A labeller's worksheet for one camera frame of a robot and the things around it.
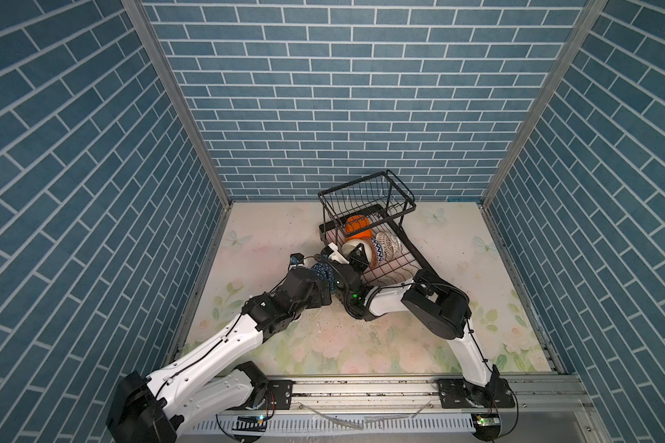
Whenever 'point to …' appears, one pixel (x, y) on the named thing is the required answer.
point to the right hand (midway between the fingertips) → (362, 245)
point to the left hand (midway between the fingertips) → (320, 287)
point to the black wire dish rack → (367, 216)
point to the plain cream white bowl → (349, 245)
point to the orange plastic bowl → (357, 227)
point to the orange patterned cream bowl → (377, 253)
